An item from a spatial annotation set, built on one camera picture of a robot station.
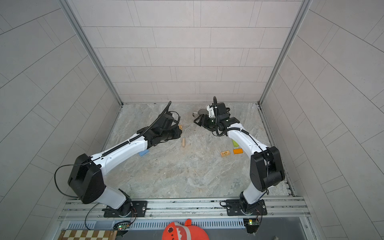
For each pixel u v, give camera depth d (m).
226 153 0.89
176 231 0.60
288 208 0.72
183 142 0.92
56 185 0.43
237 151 0.91
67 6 0.71
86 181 0.41
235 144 0.56
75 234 0.62
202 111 0.99
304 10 0.72
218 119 0.66
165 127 0.64
